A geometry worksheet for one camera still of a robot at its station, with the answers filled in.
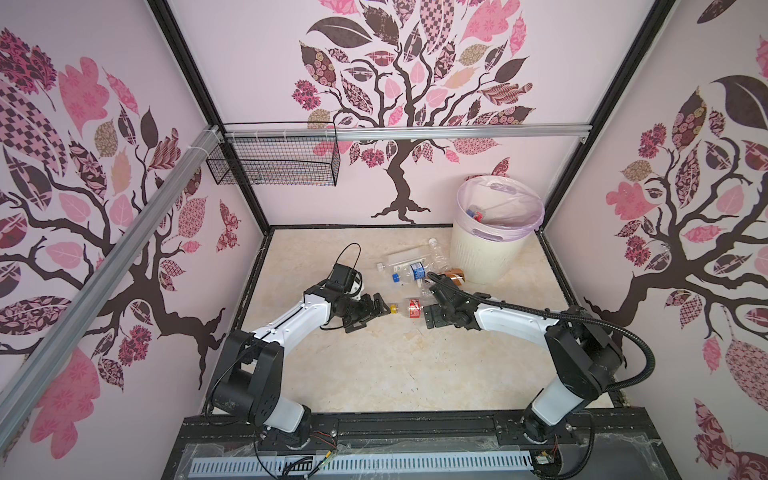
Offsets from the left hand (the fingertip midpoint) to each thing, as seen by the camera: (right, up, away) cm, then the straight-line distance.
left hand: (379, 320), depth 85 cm
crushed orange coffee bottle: (+26, +12, +12) cm, 31 cm away
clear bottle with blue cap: (+12, +14, +15) cm, 23 cm away
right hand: (+19, +2, +7) cm, 21 cm away
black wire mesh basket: (-31, +53, +22) cm, 65 cm away
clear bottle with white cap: (+22, +17, +22) cm, 35 cm away
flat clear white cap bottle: (+9, +19, +22) cm, 31 cm away
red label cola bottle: (+11, +3, +5) cm, 12 cm away
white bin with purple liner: (+40, +32, +19) cm, 55 cm away
